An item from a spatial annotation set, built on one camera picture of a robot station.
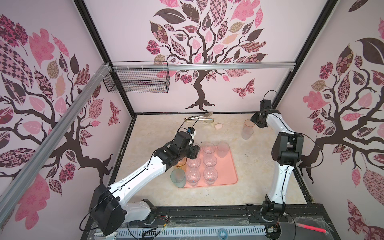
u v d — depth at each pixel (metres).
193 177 0.85
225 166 0.90
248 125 1.07
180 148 0.57
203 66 0.94
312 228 0.70
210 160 0.91
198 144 0.71
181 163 0.65
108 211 0.38
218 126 1.10
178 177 0.85
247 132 1.06
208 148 0.95
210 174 0.85
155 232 0.71
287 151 0.58
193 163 0.91
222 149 0.97
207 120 1.17
